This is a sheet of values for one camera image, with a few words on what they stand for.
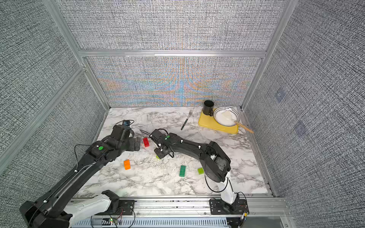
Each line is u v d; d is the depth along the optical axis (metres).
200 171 0.85
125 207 0.73
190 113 1.17
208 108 1.10
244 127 0.98
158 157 0.78
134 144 0.67
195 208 0.75
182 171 0.86
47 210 0.38
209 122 1.10
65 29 0.77
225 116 1.10
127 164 0.88
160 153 0.79
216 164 0.51
